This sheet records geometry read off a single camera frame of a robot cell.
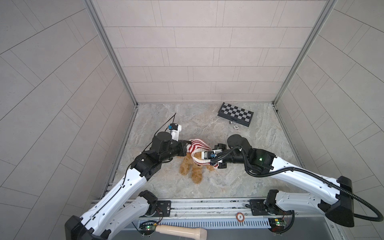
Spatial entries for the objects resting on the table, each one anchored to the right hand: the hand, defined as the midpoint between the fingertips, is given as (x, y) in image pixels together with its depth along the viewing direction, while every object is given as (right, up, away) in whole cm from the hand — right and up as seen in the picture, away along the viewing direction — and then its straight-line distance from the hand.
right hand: (204, 155), depth 66 cm
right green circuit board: (+34, -32, +3) cm, 47 cm away
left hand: (-5, +5, +4) cm, 8 cm away
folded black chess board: (+24, +19, +39) cm, 50 cm away
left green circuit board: (-25, -31, -2) cm, 40 cm away
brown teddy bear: (-8, -8, +12) cm, 17 cm away
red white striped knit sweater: (-4, +5, -1) cm, 6 cm away
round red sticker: (+17, -30, +3) cm, 34 cm away
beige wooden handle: (-6, -31, -4) cm, 32 cm away
